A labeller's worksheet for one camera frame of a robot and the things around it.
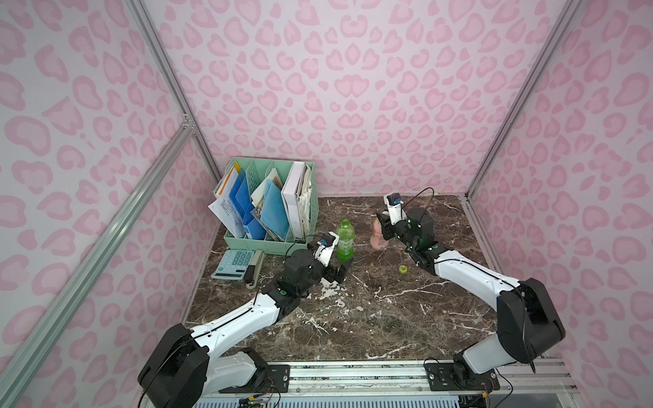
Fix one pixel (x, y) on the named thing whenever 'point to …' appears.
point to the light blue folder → (273, 212)
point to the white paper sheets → (224, 210)
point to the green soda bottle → (345, 251)
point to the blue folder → (241, 197)
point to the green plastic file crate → (256, 172)
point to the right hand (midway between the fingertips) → (380, 210)
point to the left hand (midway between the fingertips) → (340, 247)
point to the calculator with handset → (240, 264)
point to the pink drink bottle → (377, 240)
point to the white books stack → (296, 193)
